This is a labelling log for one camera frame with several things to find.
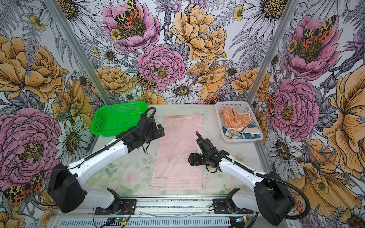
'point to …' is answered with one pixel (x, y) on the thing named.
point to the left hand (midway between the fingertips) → (157, 135)
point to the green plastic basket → (110, 120)
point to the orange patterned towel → (234, 119)
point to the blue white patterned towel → (251, 131)
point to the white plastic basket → (241, 107)
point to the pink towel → (173, 170)
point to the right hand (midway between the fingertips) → (194, 163)
